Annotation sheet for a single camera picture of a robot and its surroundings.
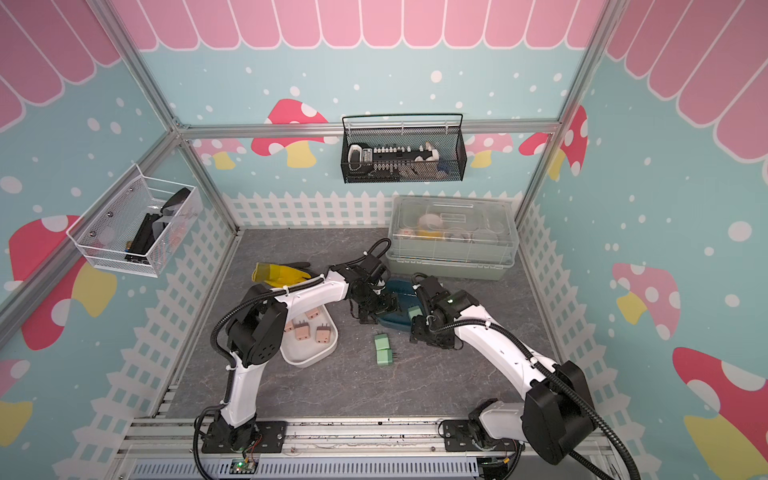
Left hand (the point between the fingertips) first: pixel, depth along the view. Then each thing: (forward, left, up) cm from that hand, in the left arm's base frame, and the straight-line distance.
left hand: (391, 320), depth 90 cm
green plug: (+4, -7, -2) cm, 8 cm away
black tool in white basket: (+5, +59, +29) cm, 66 cm away
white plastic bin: (-10, +25, -2) cm, 27 cm away
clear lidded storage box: (+24, -19, +11) cm, 33 cm away
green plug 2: (-11, +2, -3) cm, 11 cm away
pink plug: (-4, +21, -3) cm, 21 cm away
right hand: (-8, -8, +5) cm, 13 cm away
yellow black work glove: (+18, +39, -2) cm, 43 cm away
